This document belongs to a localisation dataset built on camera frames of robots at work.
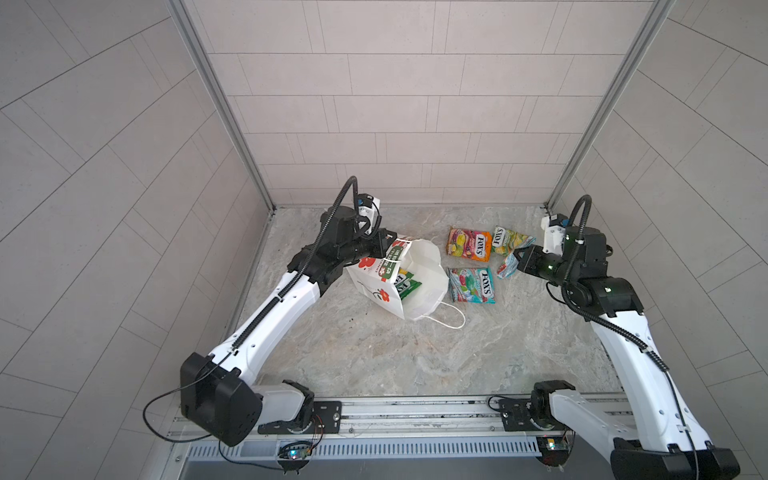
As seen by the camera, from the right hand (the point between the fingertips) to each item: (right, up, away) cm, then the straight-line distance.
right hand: (511, 250), depth 72 cm
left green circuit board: (-50, -43, -8) cm, 66 cm away
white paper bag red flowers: (-24, -10, +17) cm, 31 cm away
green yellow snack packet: (+9, +1, +30) cm, 32 cm away
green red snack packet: (-5, -12, +19) cm, 23 cm away
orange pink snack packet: (-3, 0, +30) cm, 30 cm away
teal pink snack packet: (-1, -4, 0) cm, 4 cm away
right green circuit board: (+8, -46, -4) cm, 47 cm away
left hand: (-27, +4, 0) cm, 27 cm away
